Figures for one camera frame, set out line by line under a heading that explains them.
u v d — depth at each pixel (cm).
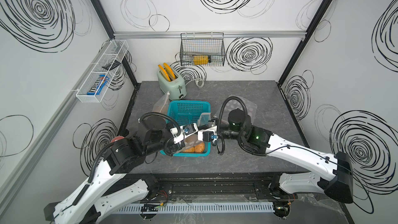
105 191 41
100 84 68
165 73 98
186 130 47
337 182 39
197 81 120
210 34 91
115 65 81
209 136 49
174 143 51
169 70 100
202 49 99
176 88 100
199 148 81
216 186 77
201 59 87
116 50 92
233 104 107
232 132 54
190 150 82
